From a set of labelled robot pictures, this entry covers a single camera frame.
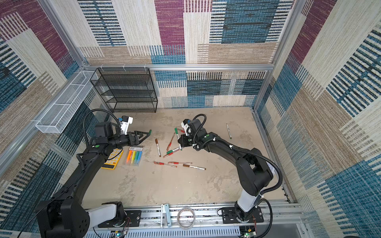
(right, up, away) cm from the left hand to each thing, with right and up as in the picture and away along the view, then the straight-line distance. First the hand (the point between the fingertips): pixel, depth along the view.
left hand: (145, 135), depth 78 cm
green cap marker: (+50, 0, +28) cm, 57 cm away
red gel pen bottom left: (+3, -18, +14) cm, 23 cm away
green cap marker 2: (+16, -10, +19) cm, 27 cm away
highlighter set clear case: (-12, -14, +16) cm, 25 cm away
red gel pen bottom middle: (+14, -18, +14) cm, 27 cm away
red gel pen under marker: (+10, -13, +18) cm, 25 cm away
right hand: (+18, -5, +10) cm, 21 cm away
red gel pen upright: (+10, -7, +24) cm, 27 cm away
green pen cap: (-6, 0, +30) cm, 30 cm away
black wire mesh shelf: (-24, +31, +33) cm, 51 cm away
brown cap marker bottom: (+25, -20, +12) cm, 34 cm away
